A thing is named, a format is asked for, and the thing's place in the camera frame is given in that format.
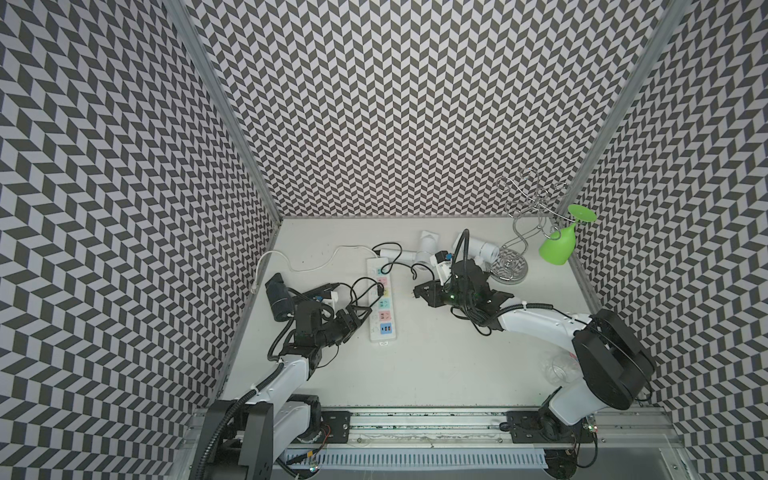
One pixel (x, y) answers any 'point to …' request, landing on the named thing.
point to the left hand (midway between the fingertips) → (367, 317)
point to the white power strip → (382, 319)
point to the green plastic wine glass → (559, 245)
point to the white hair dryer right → (483, 252)
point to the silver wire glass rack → (531, 203)
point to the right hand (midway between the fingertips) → (417, 293)
